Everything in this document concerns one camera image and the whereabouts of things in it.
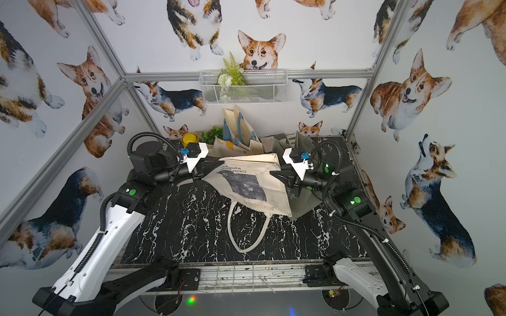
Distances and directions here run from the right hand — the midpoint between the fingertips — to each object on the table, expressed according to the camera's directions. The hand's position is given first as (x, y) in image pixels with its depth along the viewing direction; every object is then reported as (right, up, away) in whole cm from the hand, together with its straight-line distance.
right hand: (271, 169), depth 59 cm
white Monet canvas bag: (-8, -5, +9) cm, 13 cm away
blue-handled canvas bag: (-17, +15, +47) cm, 52 cm away
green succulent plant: (-32, +14, +45) cm, 57 cm away
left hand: (-15, +3, +2) cm, 15 cm away
